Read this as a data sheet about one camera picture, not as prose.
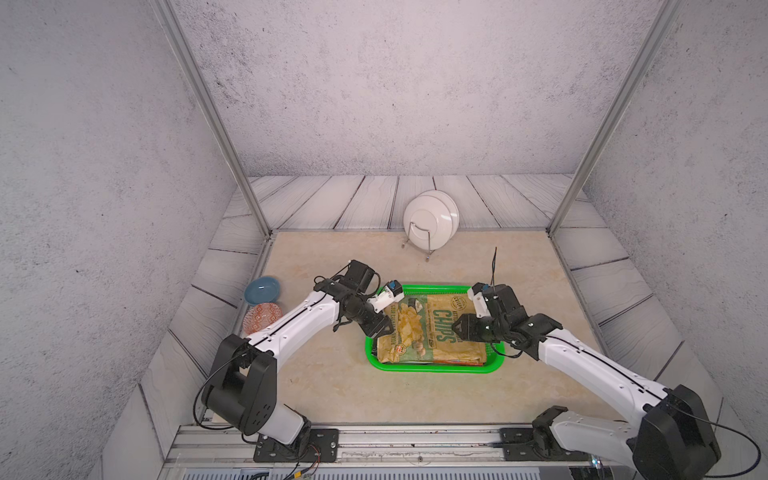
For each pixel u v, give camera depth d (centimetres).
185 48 76
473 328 73
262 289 102
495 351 71
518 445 73
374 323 74
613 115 87
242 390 43
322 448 73
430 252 111
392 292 75
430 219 105
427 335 80
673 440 39
